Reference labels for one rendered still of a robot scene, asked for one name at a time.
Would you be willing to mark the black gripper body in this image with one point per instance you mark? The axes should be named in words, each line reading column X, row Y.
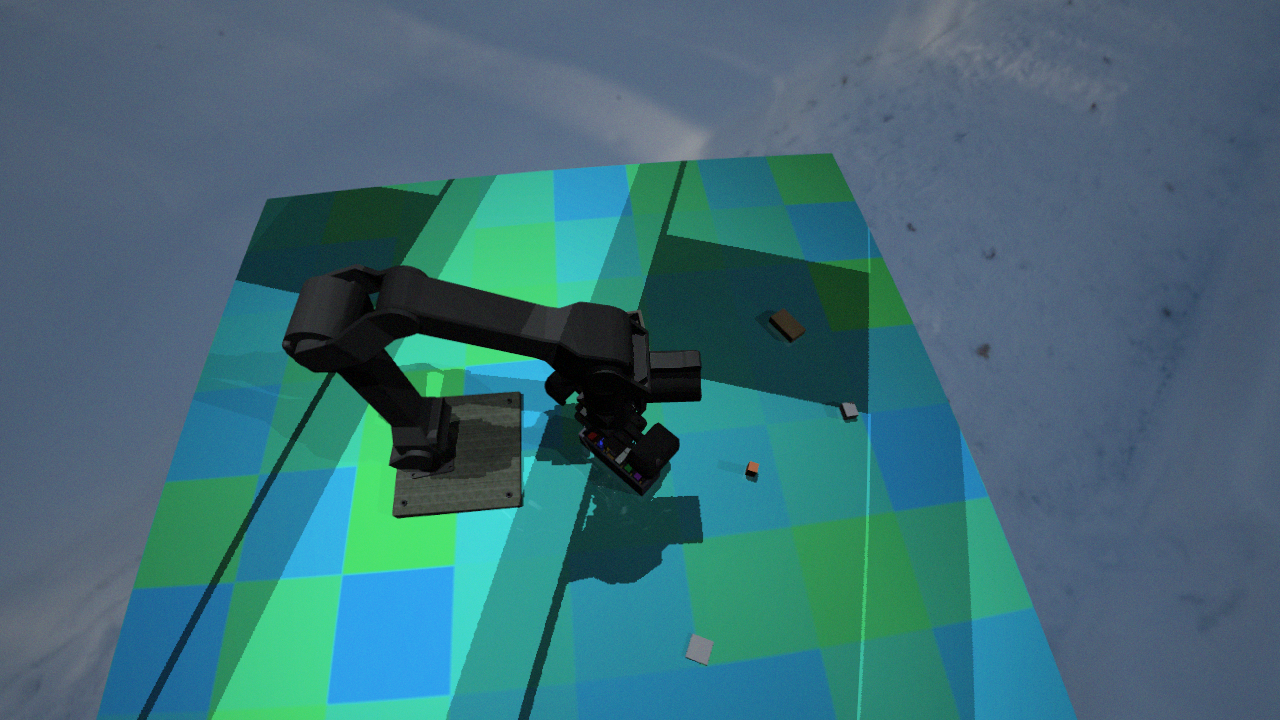
column 652, row 451

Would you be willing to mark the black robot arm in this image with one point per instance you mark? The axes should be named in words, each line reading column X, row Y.
column 334, row 328

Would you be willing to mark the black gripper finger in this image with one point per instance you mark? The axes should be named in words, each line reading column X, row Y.
column 587, row 425
column 614, row 445

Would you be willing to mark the tan rectangular block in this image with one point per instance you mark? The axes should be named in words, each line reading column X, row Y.
column 788, row 326

